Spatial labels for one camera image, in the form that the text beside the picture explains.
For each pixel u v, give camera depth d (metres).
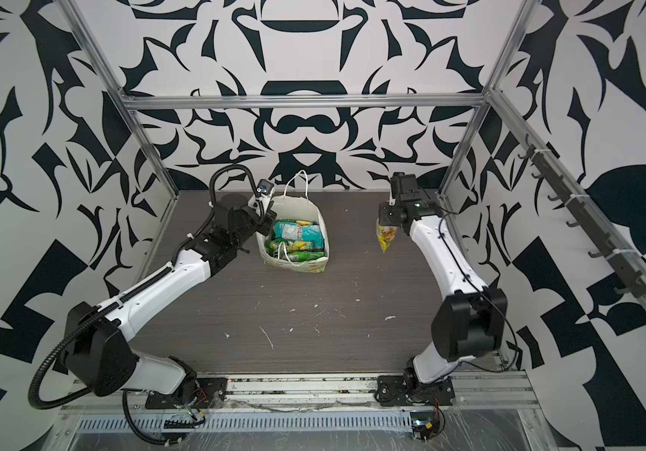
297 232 0.89
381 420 0.71
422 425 0.71
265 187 0.67
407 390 0.68
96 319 0.41
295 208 0.80
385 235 0.84
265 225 0.72
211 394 0.74
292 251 0.89
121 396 0.68
